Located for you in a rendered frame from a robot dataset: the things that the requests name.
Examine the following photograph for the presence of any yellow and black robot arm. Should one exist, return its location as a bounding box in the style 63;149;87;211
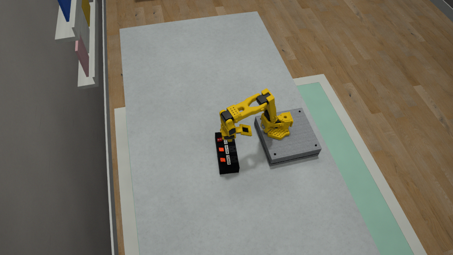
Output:
219;89;292;140

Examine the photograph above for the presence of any black power strip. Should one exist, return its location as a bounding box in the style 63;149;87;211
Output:
215;132;240;174

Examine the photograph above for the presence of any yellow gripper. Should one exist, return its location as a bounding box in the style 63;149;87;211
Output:
220;124;252;142

